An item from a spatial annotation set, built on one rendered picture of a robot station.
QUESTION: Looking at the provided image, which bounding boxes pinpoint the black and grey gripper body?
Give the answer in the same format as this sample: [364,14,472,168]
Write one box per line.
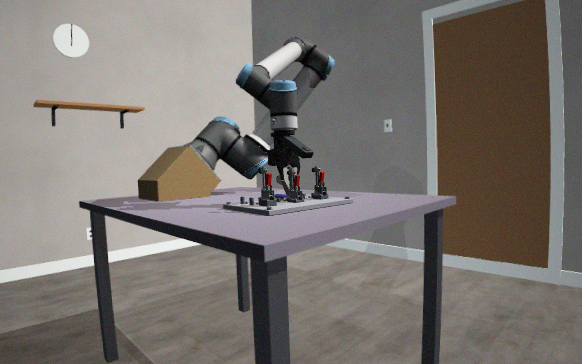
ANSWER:
[267,130,299,167]

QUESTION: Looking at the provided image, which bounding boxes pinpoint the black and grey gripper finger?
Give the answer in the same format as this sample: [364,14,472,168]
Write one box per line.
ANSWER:
[276,158,290,195]
[287,158,300,189]

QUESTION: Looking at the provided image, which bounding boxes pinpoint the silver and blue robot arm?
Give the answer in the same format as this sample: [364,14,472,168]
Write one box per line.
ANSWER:
[183,37,335,179]

